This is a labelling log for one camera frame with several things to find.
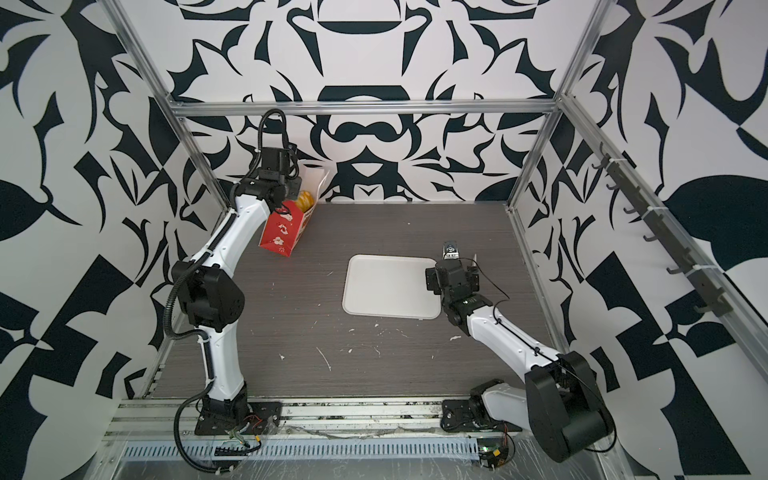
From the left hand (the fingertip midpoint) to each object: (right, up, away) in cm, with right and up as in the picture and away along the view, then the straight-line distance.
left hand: (282, 170), depth 88 cm
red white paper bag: (-1, -16, +6) cm, 17 cm away
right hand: (+49, -28, -1) cm, 56 cm away
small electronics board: (+55, -69, -17) cm, 90 cm away
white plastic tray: (+31, -35, +11) cm, 48 cm away
